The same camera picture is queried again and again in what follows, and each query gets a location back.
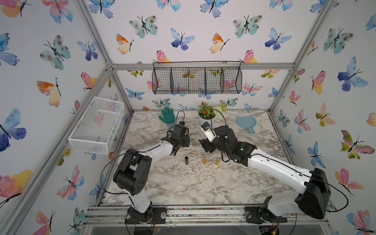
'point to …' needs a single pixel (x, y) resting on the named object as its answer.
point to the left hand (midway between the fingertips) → (187, 137)
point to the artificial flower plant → (204, 110)
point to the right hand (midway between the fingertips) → (206, 134)
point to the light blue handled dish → (246, 122)
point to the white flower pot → (202, 120)
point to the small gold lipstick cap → (204, 161)
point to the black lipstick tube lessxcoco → (186, 160)
